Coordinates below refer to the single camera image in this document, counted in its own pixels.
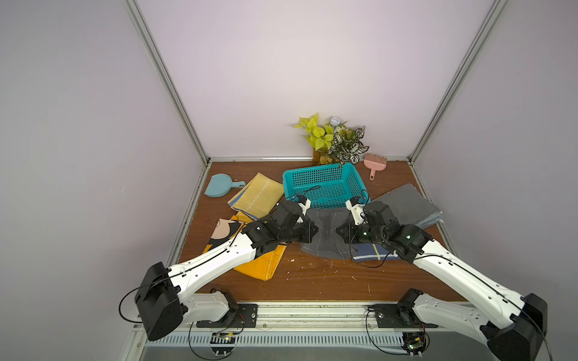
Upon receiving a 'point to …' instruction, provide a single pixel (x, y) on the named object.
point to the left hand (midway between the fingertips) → (322, 231)
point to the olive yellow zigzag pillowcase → (259, 197)
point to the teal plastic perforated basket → (325, 186)
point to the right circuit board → (414, 341)
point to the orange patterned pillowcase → (263, 268)
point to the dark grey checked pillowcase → (328, 243)
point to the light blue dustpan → (220, 185)
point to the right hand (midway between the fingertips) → (336, 226)
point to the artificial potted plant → (333, 143)
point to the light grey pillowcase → (409, 205)
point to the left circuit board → (223, 338)
